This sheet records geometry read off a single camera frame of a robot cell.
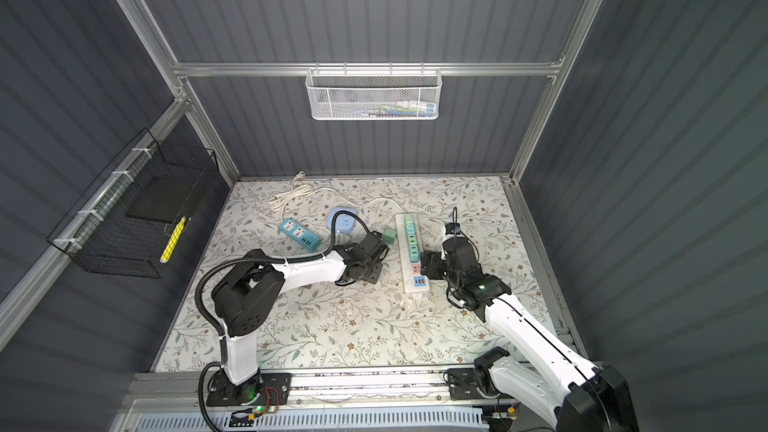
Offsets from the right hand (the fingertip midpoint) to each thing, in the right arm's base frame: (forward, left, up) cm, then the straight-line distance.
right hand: (436, 257), depth 82 cm
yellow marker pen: (-4, +63, +16) cm, 65 cm away
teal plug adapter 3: (+5, +6, -7) cm, 10 cm away
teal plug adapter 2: (+10, +6, -6) cm, 13 cm away
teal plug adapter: (+14, +7, -6) cm, 17 cm away
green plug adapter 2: (+13, +14, -9) cm, 21 cm away
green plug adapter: (+21, +7, -9) cm, 24 cm away
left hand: (+3, +19, -13) cm, 23 cm away
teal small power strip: (+16, +45, -10) cm, 48 cm away
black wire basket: (0, +77, +17) cm, 79 cm away
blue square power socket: (+7, +25, +8) cm, 27 cm away
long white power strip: (-3, +6, -11) cm, 13 cm away
